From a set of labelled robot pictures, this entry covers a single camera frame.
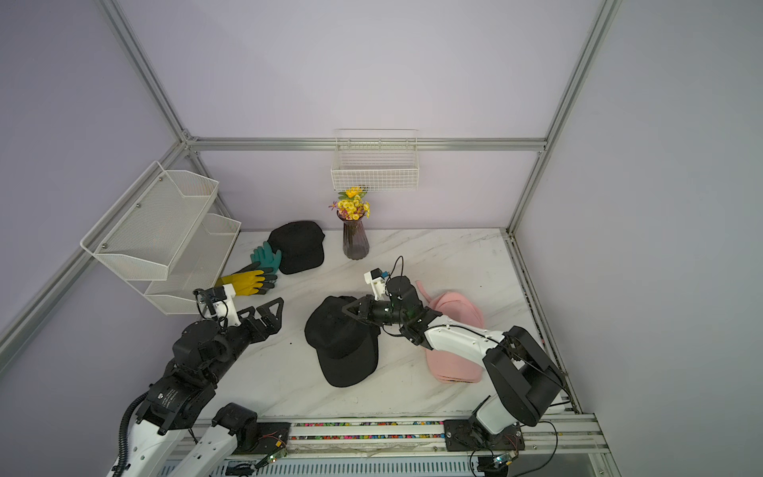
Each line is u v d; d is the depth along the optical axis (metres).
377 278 0.76
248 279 1.02
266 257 1.10
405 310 0.65
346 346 0.78
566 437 0.73
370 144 0.92
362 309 0.74
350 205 0.93
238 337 0.59
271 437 0.73
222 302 0.57
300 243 1.11
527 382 0.44
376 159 0.95
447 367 0.80
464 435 0.73
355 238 1.04
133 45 0.72
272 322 0.62
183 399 0.46
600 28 0.70
